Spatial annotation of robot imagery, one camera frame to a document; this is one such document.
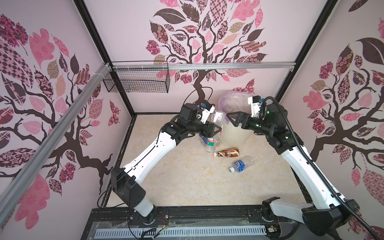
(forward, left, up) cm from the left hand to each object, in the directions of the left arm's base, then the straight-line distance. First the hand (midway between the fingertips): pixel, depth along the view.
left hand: (216, 129), depth 71 cm
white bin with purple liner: (+30, -15, -8) cm, 34 cm away
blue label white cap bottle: (-8, -16, -25) cm, 31 cm away
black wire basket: (+42, +40, +3) cm, 58 cm away
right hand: (+3, -7, +8) cm, 11 cm away
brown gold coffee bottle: (+2, -12, -26) cm, 29 cm away
